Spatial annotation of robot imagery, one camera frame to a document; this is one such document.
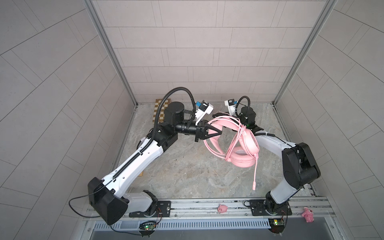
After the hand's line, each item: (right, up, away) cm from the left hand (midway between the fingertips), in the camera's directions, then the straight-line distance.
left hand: (221, 136), depth 55 cm
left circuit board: (-30, -40, +9) cm, 51 cm away
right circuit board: (+27, -43, +13) cm, 53 cm away
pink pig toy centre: (+3, -37, +15) cm, 40 cm away
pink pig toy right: (+42, -38, +13) cm, 58 cm away
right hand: (0, +7, +27) cm, 28 cm away
